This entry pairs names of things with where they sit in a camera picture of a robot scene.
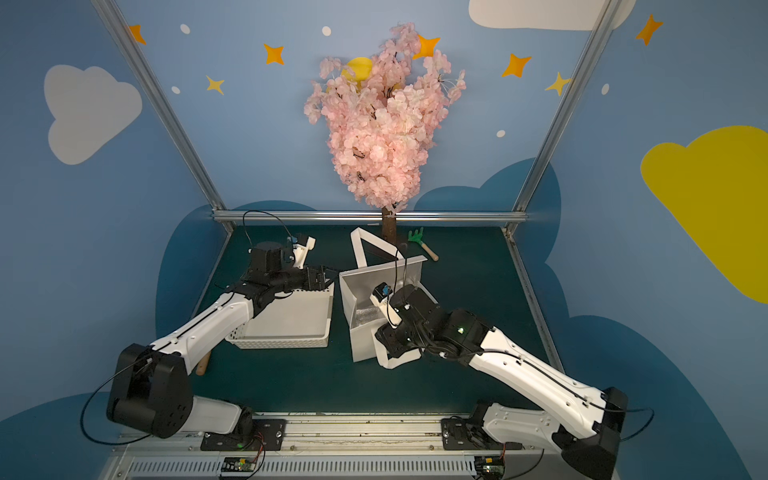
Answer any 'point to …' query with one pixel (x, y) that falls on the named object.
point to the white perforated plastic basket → (298, 319)
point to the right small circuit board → (492, 467)
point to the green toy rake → (417, 237)
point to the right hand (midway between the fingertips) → (387, 326)
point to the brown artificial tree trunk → (389, 226)
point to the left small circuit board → (239, 464)
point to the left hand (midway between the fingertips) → (333, 267)
